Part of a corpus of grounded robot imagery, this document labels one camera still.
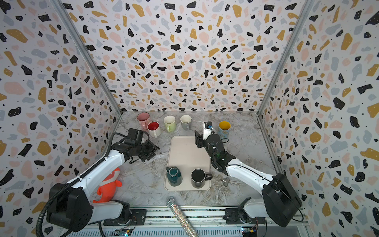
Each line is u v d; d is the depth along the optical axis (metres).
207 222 0.73
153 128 1.07
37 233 0.34
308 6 0.71
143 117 1.07
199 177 0.78
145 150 0.74
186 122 1.04
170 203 0.75
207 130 0.69
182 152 0.98
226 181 0.85
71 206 0.40
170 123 1.04
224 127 1.00
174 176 0.76
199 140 0.72
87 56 0.86
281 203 0.42
